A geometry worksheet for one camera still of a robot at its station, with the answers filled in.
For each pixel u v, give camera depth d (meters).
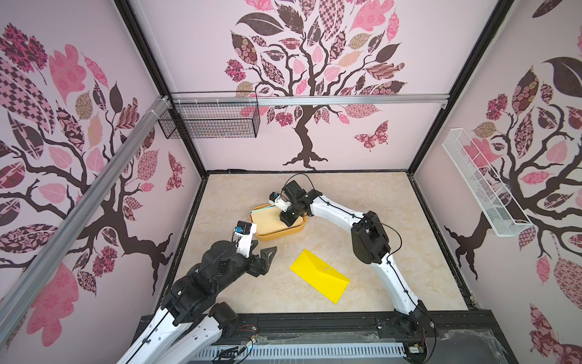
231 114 0.95
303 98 0.93
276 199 0.88
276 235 0.92
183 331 0.46
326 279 0.86
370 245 0.60
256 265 0.58
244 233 0.56
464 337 0.72
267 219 0.94
